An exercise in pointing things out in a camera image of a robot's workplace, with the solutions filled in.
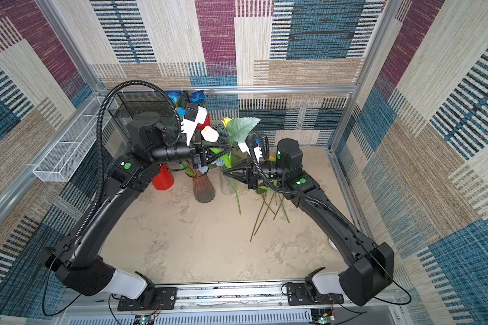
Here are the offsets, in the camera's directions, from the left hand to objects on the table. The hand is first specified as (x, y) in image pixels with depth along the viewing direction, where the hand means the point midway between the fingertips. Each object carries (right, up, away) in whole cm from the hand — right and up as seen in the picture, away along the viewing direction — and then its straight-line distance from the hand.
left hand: (228, 145), depth 54 cm
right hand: (-1, -8, +8) cm, 11 cm away
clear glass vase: (-5, -13, +42) cm, 44 cm away
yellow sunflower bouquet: (+21, -23, +44) cm, 54 cm away
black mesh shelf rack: (-53, +25, +43) cm, 72 cm away
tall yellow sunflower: (+13, -26, +40) cm, 50 cm away
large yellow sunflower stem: (+9, -30, +38) cm, 50 cm away
